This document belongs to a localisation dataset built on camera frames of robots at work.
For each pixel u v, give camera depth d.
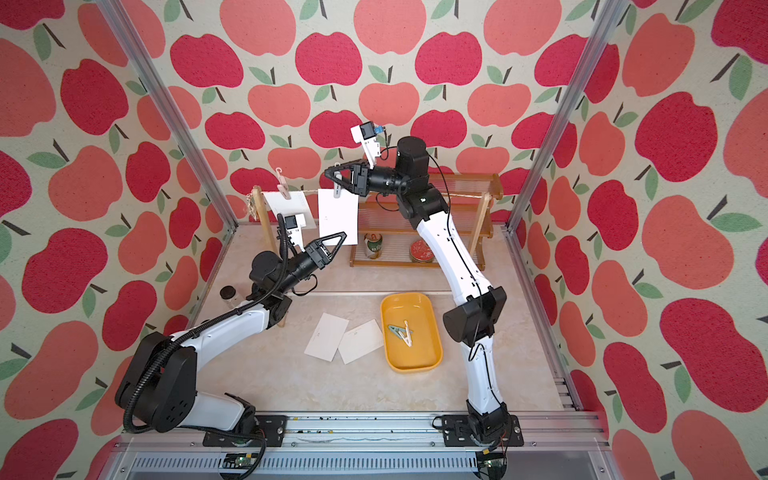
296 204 0.70
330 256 0.70
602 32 0.72
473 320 0.51
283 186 0.64
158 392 0.43
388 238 1.18
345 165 0.63
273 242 0.79
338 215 0.70
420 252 1.08
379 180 0.62
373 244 1.01
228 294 0.89
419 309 0.96
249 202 0.69
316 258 0.66
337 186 0.65
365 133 0.59
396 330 0.91
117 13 0.69
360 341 0.91
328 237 0.70
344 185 0.64
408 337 0.88
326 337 0.93
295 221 0.68
